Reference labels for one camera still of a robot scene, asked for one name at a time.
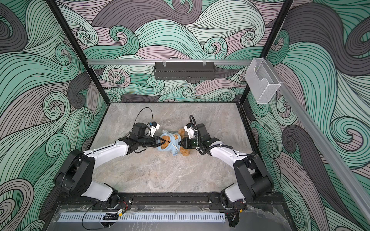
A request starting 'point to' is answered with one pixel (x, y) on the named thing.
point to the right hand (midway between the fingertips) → (180, 143)
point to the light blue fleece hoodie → (174, 146)
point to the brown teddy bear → (183, 135)
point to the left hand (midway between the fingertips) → (165, 140)
